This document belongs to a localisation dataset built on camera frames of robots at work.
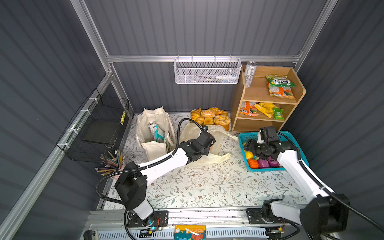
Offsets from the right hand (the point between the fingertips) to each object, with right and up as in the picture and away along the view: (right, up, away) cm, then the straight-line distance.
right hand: (250, 148), depth 83 cm
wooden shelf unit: (+12, +28, +2) cm, 30 cm away
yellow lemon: (+1, -4, +5) cm, 6 cm away
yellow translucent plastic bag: (-16, -4, +14) cm, 22 cm away
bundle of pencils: (-78, -8, -3) cm, 78 cm away
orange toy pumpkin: (+3, -10, +4) cm, 11 cm away
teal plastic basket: (0, +6, +13) cm, 14 cm away
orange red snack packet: (+4, +24, +14) cm, 28 cm away
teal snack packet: (-54, +7, +12) cm, 56 cm away
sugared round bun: (-22, +22, +28) cm, 42 cm away
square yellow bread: (-21, +16, +26) cm, 37 cm away
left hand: (-26, +3, +1) cm, 26 cm away
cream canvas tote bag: (-54, +19, +11) cm, 59 cm away
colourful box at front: (-33, -38, -13) cm, 52 cm away
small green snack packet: (+22, +21, +11) cm, 32 cm away
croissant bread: (-31, +21, +32) cm, 49 cm away
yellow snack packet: (+16, +24, +14) cm, 32 cm away
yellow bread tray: (-19, +20, +29) cm, 40 cm away
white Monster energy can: (-59, +12, +13) cm, 62 cm away
